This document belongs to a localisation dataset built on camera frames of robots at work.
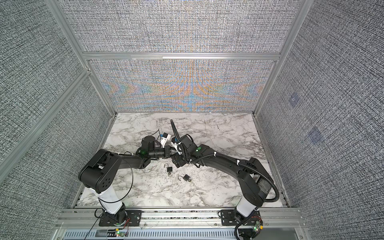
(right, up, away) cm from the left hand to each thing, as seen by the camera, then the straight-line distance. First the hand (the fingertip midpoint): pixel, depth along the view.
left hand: (180, 153), depth 86 cm
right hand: (-1, -2, -2) cm, 3 cm away
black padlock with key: (-7, -11, +3) cm, 13 cm away
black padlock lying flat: (+3, -14, 0) cm, 15 cm away
